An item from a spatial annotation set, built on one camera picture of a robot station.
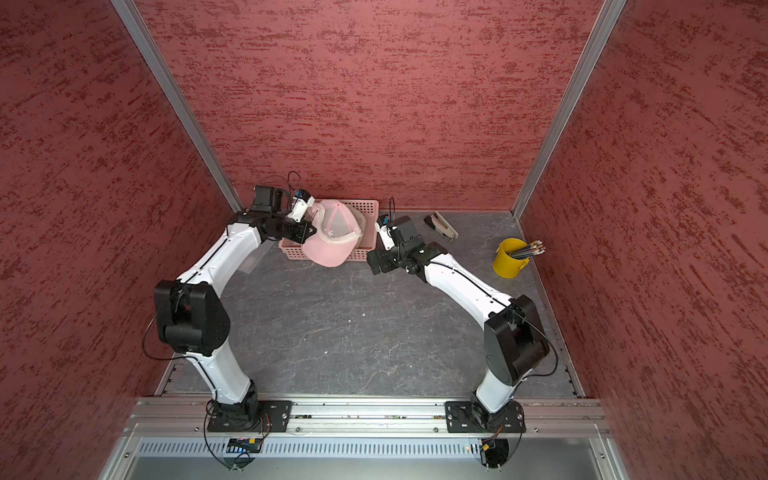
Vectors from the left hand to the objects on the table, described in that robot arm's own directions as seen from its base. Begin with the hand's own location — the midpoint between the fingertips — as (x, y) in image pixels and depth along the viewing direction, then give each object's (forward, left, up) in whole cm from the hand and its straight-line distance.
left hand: (311, 233), depth 90 cm
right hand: (-8, -22, -2) cm, 24 cm away
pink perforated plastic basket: (+26, -16, -15) cm, 33 cm away
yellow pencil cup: (-4, -62, -10) cm, 63 cm away
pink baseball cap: (+8, -7, -7) cm, 13 cm away
